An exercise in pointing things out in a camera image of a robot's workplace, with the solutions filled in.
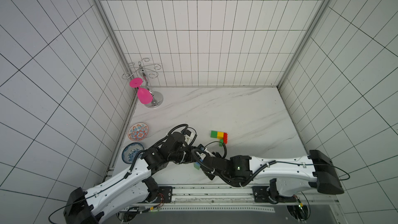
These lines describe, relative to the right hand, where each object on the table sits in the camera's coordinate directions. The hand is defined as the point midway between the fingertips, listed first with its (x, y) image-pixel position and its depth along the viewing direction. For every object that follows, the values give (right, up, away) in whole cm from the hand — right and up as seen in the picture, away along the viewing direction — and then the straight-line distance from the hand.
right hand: (201, 158), depth 74 cm
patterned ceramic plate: (-40, +9, +21) cm, 45 cm away
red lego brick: (+14, +6, +16) cm, 22 cm away
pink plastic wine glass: (-36, +31, +20) cm, 51 cm away
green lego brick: (+7, +8, +18) cm, 21 cm away
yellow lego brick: (+11, +8, +16) cm, 21 cm away
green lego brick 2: (+12, +2, +16) cm, 20 cm away
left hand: (-1, +1, -2) cm, 3 cm away
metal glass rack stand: (-35, +48, +18) cm, 62 cm away
